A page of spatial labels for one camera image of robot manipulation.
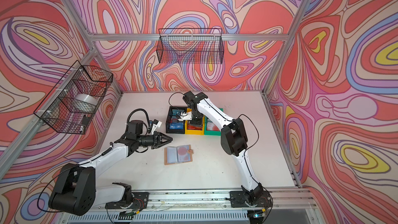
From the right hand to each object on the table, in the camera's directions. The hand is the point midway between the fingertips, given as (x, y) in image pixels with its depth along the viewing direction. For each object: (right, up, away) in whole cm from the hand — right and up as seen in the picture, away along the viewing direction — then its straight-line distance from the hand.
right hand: (199, 123), depth 92 cm
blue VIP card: (-15, -2, +6) cm, 16 cm away
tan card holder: (-16, -17, -6) cm, 25 cm away
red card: (-3, -3, +4) cm, 6 cm away
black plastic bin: (-19, +3, +9) cm, 22 cm away
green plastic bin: (+7, -4, +6) cm, 10 cm away
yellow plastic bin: (-3, -6, +2) cm, 7 cm away
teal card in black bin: (-17, +7, +10) cm, 21 cm away
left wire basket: (-62, +11, -19) cm, 66 cm away
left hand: (-14, -7, -13) cm, 21 cm away
